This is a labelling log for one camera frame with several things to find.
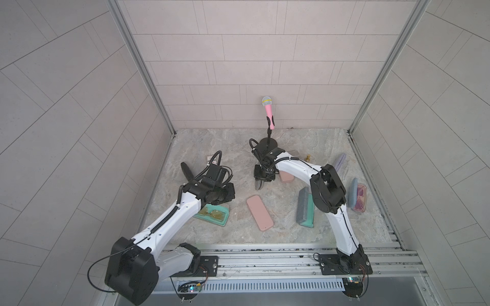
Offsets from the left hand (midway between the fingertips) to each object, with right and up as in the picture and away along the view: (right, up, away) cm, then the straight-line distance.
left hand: (238, 193), depth 81 cm
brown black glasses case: (-27, +7, +13) cm, 30 cm away
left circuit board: (-15, -29, -15) cm, 36 cm away
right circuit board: (+43, -31, -13) cm, 54 cm away
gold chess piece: (+36, +14, +22) cm, 44 cm away
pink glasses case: (+9, -9, +2) cm, 14 cm away
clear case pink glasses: (+54, -3, +5) cm, 55 cm away
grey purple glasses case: (+53, +14, +18) cm, 58 cm away
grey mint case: (+28, -6, -2) cm, 29 cm away
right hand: (+8, +4, +15) cm, 18 cm away
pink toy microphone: (+13, +43, +14) cm, 47 cm away
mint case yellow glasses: (-10, -10, +2) cm, 14 cm away
